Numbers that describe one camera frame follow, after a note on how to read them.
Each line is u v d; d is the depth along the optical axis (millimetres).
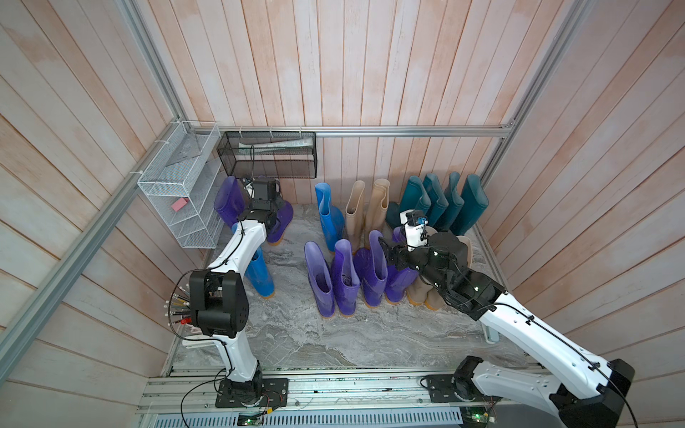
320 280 1914
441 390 729
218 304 487
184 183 685
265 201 687
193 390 660
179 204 831
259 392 660
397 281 786
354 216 838
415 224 563
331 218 832
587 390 389
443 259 490
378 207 854
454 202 851
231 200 887
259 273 769
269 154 1040
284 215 1113
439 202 857
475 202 858
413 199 927
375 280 686
